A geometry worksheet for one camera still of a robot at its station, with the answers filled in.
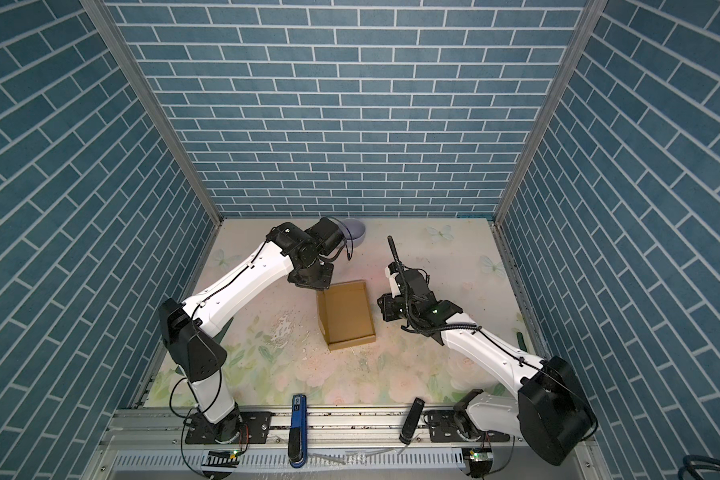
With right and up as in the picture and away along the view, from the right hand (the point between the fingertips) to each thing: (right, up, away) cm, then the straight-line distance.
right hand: (378, 297), depth 83 cm
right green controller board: (+25, -38, -10) cm, 47 cm away
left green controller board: (-38, -38, -11) cm, 55 cm away
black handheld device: (+8, -29, -11) cm, 32 cm away
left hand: (-15, +4, -3) cm, 16 cm away
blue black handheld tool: (-20, -33, -13) cm, 40 cm away
